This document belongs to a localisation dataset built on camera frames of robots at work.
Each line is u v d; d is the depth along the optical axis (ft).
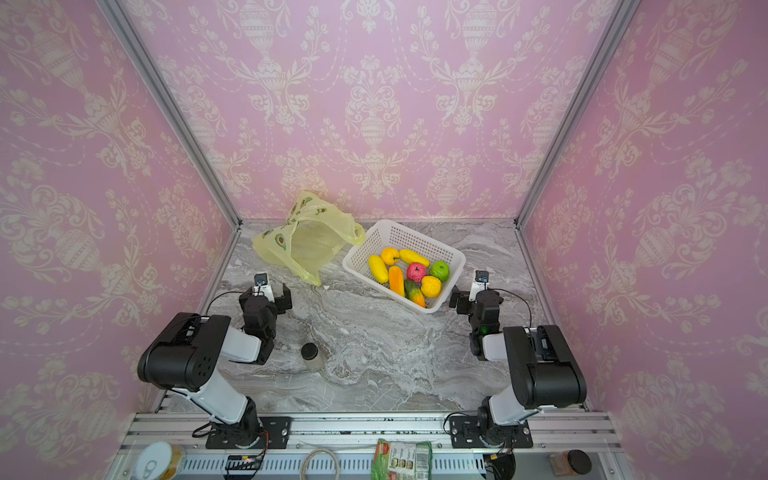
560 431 2.45
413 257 3.46
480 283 2.66
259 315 2.36
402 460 2.25
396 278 3.21
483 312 2.34
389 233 3.59
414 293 3.11
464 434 2.39
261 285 2.60
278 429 2.45
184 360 1.53
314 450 2.34
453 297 2.82
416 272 3.25
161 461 2.20
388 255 3.37
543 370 1.49
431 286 3.10
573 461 2.05
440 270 3.24
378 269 3.30
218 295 3.36
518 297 2.51
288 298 2.93
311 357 2.55
